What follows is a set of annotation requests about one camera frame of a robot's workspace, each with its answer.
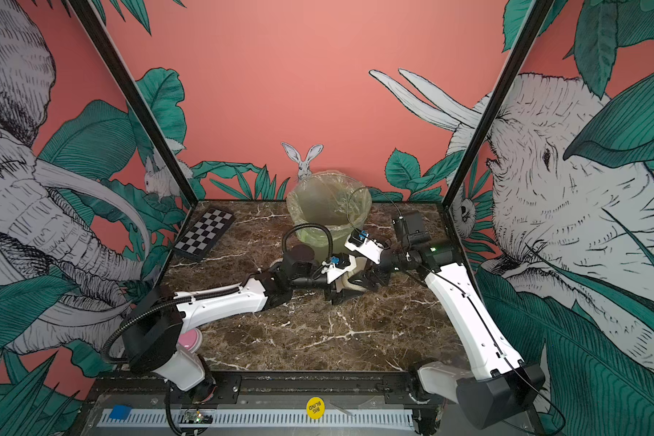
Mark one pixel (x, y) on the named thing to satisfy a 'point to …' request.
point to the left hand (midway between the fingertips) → (362, 275)
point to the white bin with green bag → (327, 208)
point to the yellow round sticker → (315, 408)
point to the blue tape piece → (120, 411)
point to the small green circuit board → (196, 417)
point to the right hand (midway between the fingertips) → (358, 259)
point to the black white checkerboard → (203, 234)
